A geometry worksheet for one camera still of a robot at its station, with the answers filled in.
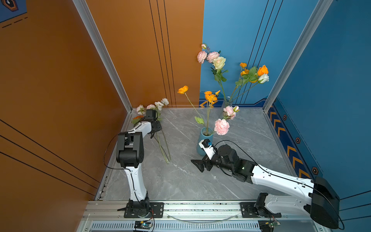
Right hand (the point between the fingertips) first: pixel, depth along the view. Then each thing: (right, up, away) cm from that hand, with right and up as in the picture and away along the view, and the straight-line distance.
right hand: (195, 154), depth 74 cm
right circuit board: (+35, -34, -4) cm, 49 cm away
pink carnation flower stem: (+12, +15, -7) cm, 20 cm away
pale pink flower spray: (-42, +26, +41) cm, 65 cm away
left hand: (-27, +14, +31) cm, 43 cm away
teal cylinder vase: (+6, +10, +9) cm, 15 cm away
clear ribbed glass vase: (+24, +30, +29) cm, 48 cm away
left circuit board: (-26, -34, -3) cm, 43 cm away
